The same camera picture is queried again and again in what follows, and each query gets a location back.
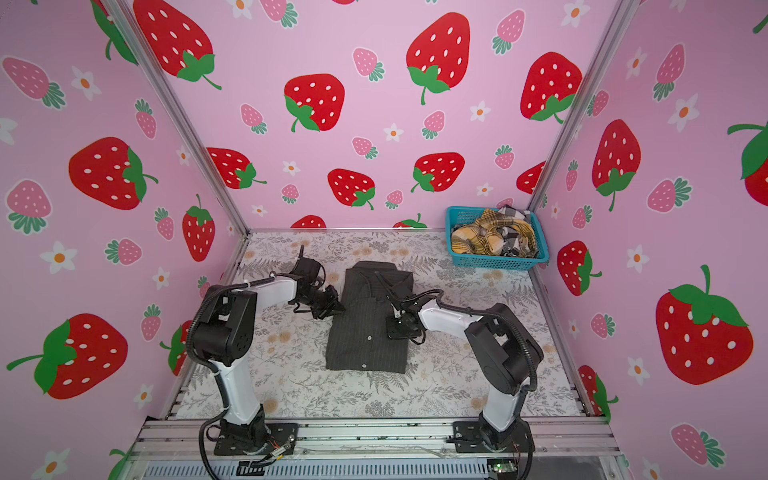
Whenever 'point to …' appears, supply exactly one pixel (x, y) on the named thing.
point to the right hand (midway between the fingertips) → (391, 332)
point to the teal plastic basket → (460, 215)
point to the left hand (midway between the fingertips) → (348, 306)
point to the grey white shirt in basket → (511, 235)
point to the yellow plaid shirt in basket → (483, 237)
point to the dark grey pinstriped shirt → (358, 339)
